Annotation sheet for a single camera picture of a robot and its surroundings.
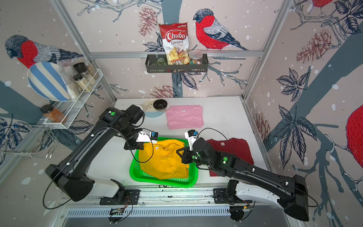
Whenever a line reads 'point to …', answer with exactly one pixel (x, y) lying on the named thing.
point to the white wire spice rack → (67, 108)
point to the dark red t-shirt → (238, 147)
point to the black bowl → (160, 105)
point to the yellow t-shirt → (160, 160)
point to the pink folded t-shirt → (184, 117)
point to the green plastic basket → (190, 182)
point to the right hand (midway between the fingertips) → (176, 151)
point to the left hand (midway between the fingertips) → (143, 142)
